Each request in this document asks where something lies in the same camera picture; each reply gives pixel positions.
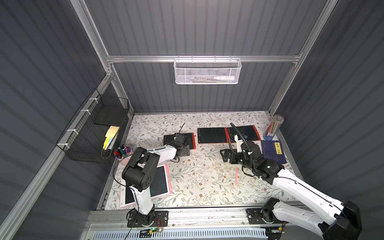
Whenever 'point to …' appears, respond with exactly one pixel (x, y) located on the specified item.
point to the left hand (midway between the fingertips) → (182, 151)
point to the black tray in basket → (112, 115)
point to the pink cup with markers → (122, 151)
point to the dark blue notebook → (274, 150)
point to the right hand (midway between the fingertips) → (229, 150)
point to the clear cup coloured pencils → (274, 125)
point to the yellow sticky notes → (109, 135)
